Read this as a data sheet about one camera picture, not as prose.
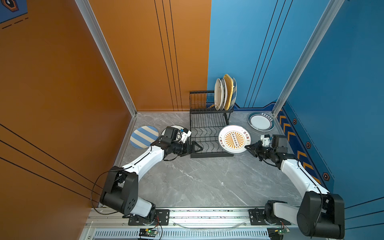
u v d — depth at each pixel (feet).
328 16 2.38
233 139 2.86
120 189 1.44
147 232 2.32
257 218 2.38
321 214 1.33
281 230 2.29
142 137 3.45
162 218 2.43
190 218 2.47
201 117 3.69
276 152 2.15
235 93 2.70
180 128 3.11
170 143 2.24
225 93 2.71
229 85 2.70
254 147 2.46
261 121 3.71
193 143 2.43
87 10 2.29
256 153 2.48
